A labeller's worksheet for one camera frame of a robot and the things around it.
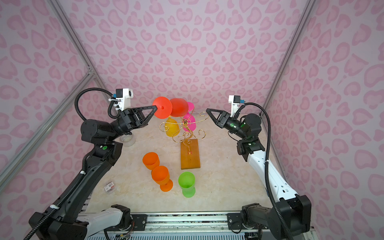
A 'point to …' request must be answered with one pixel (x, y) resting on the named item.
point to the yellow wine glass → (172, 128)
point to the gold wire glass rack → (186, 136)
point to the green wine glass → (186, 181)
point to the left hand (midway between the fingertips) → (155, 110)
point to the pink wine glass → (189, 120)
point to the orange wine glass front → (151, 160)
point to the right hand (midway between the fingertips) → (208, 112)
